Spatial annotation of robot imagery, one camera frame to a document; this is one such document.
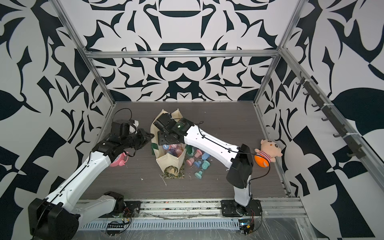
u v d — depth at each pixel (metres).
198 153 0.91
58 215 0.37
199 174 0.82
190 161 0.87
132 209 0.75
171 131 0.52
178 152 0.86
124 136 0.62
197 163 0.87
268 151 0.85
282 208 0.76
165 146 0.85
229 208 0.74
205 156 0.89
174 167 0.81
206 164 0.86
